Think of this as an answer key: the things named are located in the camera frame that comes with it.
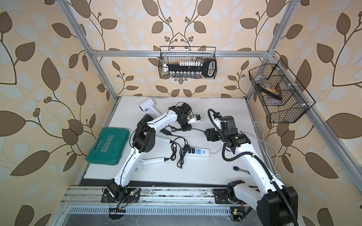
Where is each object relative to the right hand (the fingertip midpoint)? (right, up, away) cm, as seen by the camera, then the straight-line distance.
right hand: (212, 130), depth 82 cm
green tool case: (-64, -11, +6) cm, 66 cm away
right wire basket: (+37, +18, -8) cm, 41 cm away
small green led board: (-43, -31, -8) cm, 54 cm away
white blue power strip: (-6, -14, +5) cm, 16 cm away
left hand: (-14, +2, +20) cm, 24 cm away
